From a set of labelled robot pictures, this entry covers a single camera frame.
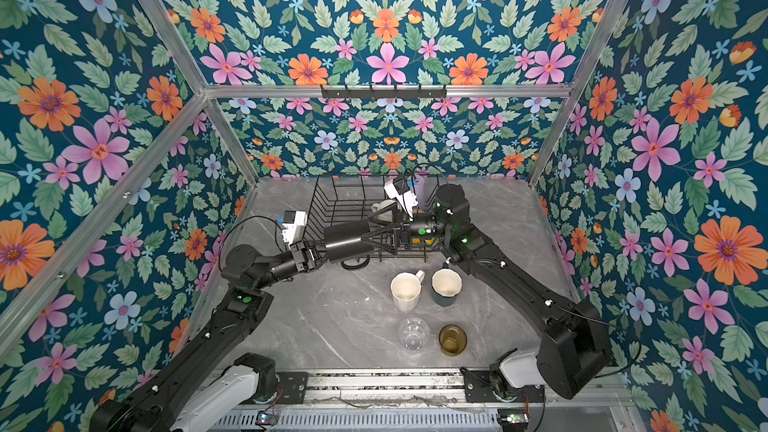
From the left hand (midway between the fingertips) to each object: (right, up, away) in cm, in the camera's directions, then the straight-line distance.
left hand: (339, 246), depth 63 cm
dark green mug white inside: (+26, -15, +25) cm, 39 cm away
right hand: (+6, +4, +1) cm, 7 cm away
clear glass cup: (+16, -27, +20) cm, 38 cm away
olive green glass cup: (+27, -28, +18) cm, 43 cm away
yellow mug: (+17, +1, -2) cm, 17 cm away
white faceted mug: (+14, -16, +24) cm, 31 cm away
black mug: (+2, +2, -2) cm, 3 cm away
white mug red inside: (+9, +6, +7) cm, 13 cm away
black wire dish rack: (-7, +12, +52) cm, 54 cm away
